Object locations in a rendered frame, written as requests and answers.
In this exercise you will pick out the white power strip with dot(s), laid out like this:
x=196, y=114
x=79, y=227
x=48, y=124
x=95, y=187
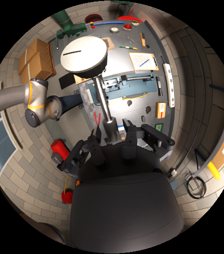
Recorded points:
x=169, y=85

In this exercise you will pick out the blue bar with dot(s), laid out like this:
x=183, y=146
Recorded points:
x=219, y=88

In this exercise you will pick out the grey pliers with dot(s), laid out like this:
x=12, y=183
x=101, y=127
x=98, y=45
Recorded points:
x=130, y=39

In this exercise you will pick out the red bowl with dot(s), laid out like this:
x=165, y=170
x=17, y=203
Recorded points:
x=127, y=27

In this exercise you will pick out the blue brake base body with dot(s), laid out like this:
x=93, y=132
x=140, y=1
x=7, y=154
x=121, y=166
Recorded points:
x=137, y=87

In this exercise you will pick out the orange flat plate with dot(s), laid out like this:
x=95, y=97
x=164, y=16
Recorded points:
x=81, y=80

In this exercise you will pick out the green drill press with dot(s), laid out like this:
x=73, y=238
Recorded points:
x=72, y=28

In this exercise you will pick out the brown sandpaper sheet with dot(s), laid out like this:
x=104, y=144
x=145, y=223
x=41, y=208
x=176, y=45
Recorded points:
x=109, y=43

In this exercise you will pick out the steel rod with yoke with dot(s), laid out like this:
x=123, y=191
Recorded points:
x=135, y=78

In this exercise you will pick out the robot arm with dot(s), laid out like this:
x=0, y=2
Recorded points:
x=14, y=95

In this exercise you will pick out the small dark grey fob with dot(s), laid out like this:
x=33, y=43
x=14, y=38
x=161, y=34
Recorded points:
x=143, y=119

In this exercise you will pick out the blue metal frame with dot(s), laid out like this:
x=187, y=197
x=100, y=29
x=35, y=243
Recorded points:
x=197, y=158

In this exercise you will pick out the black torch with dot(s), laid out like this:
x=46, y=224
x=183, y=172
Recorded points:
x=159, y=86

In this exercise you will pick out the small green box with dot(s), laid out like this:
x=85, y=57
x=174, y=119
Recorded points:
x=159, y=127

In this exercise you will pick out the small grey blue box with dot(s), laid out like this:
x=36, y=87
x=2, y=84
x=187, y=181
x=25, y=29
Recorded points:
x=174, y=185

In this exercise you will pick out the black ribbed mat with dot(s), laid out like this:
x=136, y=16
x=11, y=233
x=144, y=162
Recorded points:
x=67, y=81

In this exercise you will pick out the red fire extinguisher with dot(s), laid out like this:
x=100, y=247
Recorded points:
x=60, y=148

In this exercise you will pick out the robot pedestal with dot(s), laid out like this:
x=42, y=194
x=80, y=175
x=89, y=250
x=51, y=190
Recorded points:
x=72, y=104

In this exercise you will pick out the large brown cardboard box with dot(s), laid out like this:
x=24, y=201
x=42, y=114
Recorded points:
x=36, y=61

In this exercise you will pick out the steel lever with knurled grip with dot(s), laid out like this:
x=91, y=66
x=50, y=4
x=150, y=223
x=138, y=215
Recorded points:
x=104, y=99

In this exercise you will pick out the small brown labelled box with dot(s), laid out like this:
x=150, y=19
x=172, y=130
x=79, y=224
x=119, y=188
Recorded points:
x=160, y=110

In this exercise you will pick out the wooden brush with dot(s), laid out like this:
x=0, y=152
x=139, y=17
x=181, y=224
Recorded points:
x=142, y=39

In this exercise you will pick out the red round tray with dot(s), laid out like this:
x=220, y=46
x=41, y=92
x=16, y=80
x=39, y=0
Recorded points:
x=129, y=18

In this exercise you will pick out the orange clipboard with paper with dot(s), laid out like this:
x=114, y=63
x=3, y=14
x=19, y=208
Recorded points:
x=143, y=61

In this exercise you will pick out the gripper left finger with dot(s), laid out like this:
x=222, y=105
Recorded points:
x=95, y=150

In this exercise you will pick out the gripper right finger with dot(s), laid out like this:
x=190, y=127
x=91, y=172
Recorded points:
x=130, y=138

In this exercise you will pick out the white plug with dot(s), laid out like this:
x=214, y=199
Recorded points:
x=174, y=172

